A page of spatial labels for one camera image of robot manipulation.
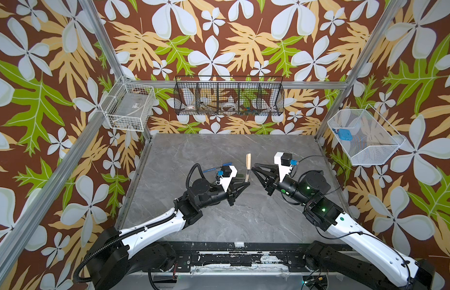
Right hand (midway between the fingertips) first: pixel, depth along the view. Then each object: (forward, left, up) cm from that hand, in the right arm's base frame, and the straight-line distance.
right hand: (253, 167), depth 62 cm
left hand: (-1, +1, -7) cm, 7 cm away
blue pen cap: (+27, +8, -35) cm, 46 cm away
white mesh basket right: (+19, -56, -6) cm, 59 cm away
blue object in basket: (+26, -48, -10) cm, 56 cm away
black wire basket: (+46, +2, -1) cm, 46 cm away
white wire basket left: (+38, +56, -1) cm, 68 cm away
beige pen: (-1, +2, -4) cm, 4 cm away
